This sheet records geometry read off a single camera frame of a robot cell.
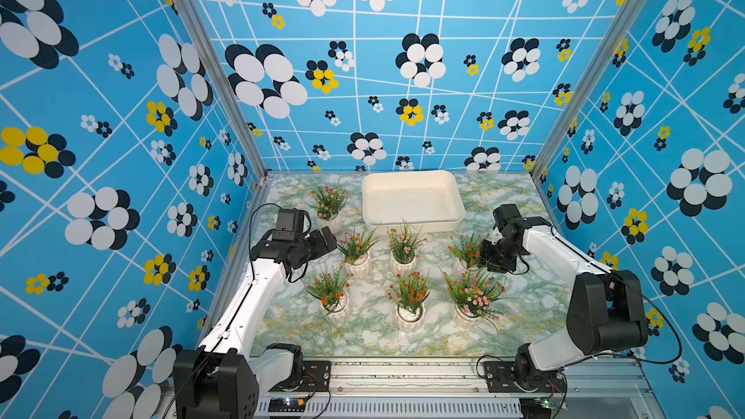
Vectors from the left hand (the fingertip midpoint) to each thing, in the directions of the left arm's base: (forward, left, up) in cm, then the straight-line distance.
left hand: (327, 241), depth 83 cm
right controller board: (-38, -54, -16) cm, 68 cm away
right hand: (-2, -48, -9) cm, 49 cm away
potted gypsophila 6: (-16, -23, 0) cm, 28 cm away
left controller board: (-37, +8, -18) cm, 42 cm away
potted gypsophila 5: (-14, -3, -2) cm, 14 cm away
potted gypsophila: (+16, +2, -2) cm, 16 cm away
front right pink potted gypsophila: (-16, -39, 0) cm, 42 cm away
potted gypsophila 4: (-2, -41, -1) cm, 41 cm away
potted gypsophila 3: (-1, -22, -1) cm, 22 cm away
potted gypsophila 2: (-1, -8, -1) cm, 8 cm away
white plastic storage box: (+29, -35, -16) cm, 48 cm away
